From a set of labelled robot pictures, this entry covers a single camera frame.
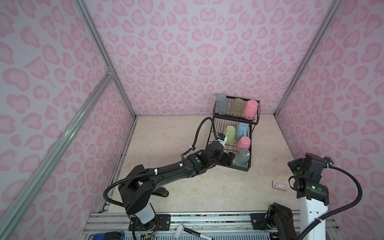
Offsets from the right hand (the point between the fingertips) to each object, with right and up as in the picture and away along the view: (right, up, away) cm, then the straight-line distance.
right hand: (296, 161), depth 72 cm
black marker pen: (-55, -30, -4) cm, 63 cm away
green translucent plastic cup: (-24, +28, +16) cm, 40 cm away
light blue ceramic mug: (-18, +15, +25) cm, 35 cm away
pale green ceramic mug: (-26, +12, +23) cm, 37 cm away
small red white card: (-2, -16, +11) cm, 20 cm away
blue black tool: (-87, -32, -6) cm, 93 cm away
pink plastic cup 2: (-20, +7, +17) cm, 27 cm away
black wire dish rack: (-26, +22, +14) cm, 37 cm away
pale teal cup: (-32, +30, +21) cm, 49 cm away
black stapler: (-67, -18, +7) cm, 70 cm away
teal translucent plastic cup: (-23, -2, +12) cm, 25 cm away
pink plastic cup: (-16, +27, +16) cm, 35 cm away
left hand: (-30, +3, +5) cm, 31 cm away
